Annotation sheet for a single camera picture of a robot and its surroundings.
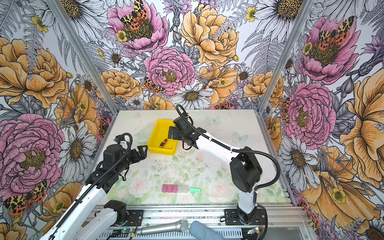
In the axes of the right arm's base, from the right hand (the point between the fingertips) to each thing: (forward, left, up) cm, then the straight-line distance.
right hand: (177, 136), depth 87 cm
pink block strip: (-23, +5, -16) cm, 29 cm away
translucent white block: (-24, -3, -16) cm, 29 cm away
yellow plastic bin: (+14, +16, -17) cm, 27 cm away
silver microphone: (-42, -3, -12) cm, 43 cm away
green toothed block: (-25, -9, -16) cm, 31 cm away
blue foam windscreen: (-44, -10, -13) cm, 47 cm away
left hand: (-11, +19, 0) cm, 21 cm away
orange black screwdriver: (+4, +11, -14) cm, 18 cm away
